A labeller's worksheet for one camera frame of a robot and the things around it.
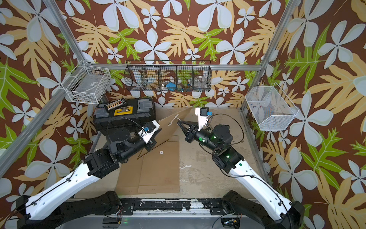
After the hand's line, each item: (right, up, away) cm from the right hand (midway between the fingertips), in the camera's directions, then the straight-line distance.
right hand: (177, 123), depth 59 cm
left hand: (-8, -2, +2) cm, 9 cm away
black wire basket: (-8, +33, +37) cm, 50 cm away
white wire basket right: (+56, +8, +24) cm, 62 cm away
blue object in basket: (-6, +24, +35) cm, 43 cm away
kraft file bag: (-11, -29, +29) cm, 42 cm away
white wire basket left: (-56, +23, +25) cm, 65 cm away
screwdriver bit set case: (-43, +12, +36) cm, 58 cm away
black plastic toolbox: (-27, +7, +34) cm, 44 cm away
